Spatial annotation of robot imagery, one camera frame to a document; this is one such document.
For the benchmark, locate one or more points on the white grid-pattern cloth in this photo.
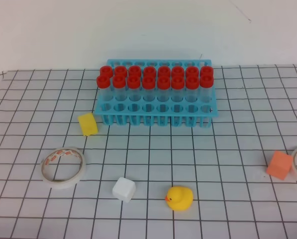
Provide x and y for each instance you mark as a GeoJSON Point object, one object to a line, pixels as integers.
{"type": "Point", "coordinates": [224, 165]}

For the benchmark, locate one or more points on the front row tube two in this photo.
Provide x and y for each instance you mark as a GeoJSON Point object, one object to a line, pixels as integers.
{"type": "Point", "coordinates": [119, 83]}

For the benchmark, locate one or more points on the back row tube two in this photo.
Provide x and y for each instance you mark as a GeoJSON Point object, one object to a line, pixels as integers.
{"type": "Point", "coordinates": [121, 70]}

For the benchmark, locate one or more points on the white cube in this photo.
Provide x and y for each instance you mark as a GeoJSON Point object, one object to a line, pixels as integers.
{"type": "Point", "coordinates": [124, 189]}

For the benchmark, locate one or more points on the front row tube five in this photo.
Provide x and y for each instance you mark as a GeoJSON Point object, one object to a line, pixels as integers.
{"type": "Point", "coordinates": [164, 85]}

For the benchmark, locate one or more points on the left white tape roll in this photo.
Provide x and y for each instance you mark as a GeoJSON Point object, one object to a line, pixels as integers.
{"type": "Point", "coordinates": [63, 168]}

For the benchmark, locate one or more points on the row tube five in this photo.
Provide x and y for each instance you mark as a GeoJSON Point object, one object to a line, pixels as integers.
{"type": "Point", "coordinates": [164, 71]}
{"type": "Point", "coordinates": [164, 85]}

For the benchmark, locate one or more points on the front row tube four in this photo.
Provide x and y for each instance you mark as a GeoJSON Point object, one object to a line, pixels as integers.
{"type": "Point", "coordinates": [148, 85]}

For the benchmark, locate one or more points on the back row tube three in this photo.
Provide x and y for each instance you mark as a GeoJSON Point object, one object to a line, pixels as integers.
{"type": "Point", "coordinates": [134, 71]}

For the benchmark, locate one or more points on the blue test tube rack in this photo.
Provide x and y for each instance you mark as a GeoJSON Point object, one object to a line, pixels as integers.
{"type": "Point", "coordinates": [156, 112]}

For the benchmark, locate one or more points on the back row tube four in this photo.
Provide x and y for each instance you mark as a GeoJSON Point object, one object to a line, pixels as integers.
{"type": "Point", "coordinates": [149, 71]}

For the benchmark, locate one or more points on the row tube three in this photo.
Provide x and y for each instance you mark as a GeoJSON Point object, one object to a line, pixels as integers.
{"type": "Point", "coordinates": [134, 71]}
{"type": "Point", "coordinates": [134, 86]}

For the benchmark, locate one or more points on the yellow cube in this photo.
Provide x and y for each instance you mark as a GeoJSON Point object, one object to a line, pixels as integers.
{"type": "Point", "coordinates": [88, 124]}

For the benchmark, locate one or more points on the red-capped clear tube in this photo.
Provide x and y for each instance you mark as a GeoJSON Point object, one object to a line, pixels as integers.
{"type": "Point", "coordinates": [206, 84]}

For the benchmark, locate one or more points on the back row tube six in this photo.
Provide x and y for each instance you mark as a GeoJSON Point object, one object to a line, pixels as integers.
{"type": "Point", "coordinates": [177, 71]}

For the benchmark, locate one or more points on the back row tube one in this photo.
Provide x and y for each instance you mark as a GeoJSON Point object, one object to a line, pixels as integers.
{"type": "Point", "coordinates": [106, 71]}

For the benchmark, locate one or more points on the front row tube seven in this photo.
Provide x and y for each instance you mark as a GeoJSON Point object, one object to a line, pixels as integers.
{"type": "Point", "coordinates": [192, 85]}

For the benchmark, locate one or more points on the front row tube three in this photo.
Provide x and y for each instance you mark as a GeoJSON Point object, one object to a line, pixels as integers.
{"type": "Point", "coordinates": [134, 86]}

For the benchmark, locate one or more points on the row tube two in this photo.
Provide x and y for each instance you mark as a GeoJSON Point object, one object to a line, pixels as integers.
{"type": "Point", "coordinates": [121, 70]}
{"type": "Point", "coordinates": [119, 83]}

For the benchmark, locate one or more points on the yellow rubber duck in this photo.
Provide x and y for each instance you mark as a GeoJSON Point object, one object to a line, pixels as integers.
{"type": "Point", "coordinates": [179, 198]}

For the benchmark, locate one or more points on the orange cube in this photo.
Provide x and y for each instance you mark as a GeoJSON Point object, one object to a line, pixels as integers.
{"type": "Point", "coordinates": [280, 165]}

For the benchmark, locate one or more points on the row tube four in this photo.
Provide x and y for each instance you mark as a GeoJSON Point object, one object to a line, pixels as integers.
{"type": "Point", "coordinates": [148, 85]}
{"type": "Point", "coordinates": [149, 71]}

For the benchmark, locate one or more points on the row tube six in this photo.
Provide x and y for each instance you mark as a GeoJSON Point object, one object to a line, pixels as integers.
{"type": "Point", "coordinates": [177, 71]}
{"type": "Point", "coordinates": [177, 84]}

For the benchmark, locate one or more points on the front row tube six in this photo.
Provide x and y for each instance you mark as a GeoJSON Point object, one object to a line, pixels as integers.
{"type": "Point", "coordinates": [177, 84]}

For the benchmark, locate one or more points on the back row tube eight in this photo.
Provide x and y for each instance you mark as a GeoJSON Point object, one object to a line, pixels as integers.
{"type": "Point", "coordinates": [206, 70]}

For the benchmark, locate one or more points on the back row tube five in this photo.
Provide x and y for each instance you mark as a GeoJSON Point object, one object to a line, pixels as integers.
{"type": "Point", "coordinates": [164, 71]}

